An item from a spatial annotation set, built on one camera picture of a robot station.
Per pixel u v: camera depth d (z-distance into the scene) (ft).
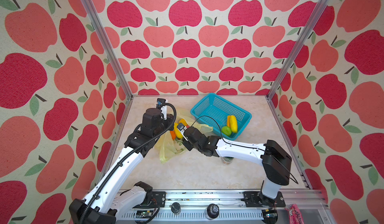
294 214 2.27
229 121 3.25
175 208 2.09
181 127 2.32
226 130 3.06
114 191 1.32
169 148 2.77
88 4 2.41
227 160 2.63
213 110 3.69
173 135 3.04
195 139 2.06
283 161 1.59
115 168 1.42
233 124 3.11
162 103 2.01
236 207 2.42
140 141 1.60
